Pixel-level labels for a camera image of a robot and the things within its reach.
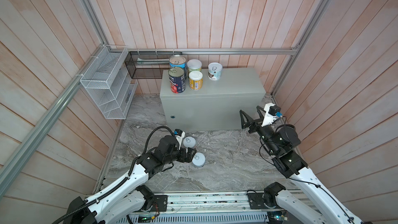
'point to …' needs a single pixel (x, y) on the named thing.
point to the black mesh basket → (148, 65)
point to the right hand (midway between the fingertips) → (248, 109)
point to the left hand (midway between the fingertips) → (188, 153)
